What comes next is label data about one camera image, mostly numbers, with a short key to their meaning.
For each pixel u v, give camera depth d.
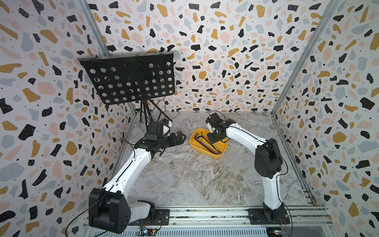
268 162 0.53
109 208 0.39
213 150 0.98
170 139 0.72
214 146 1.00
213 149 1.00
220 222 0.73
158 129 0.63
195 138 1.03
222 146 1.01
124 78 0.73
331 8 0.72
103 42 0.81
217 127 0.71
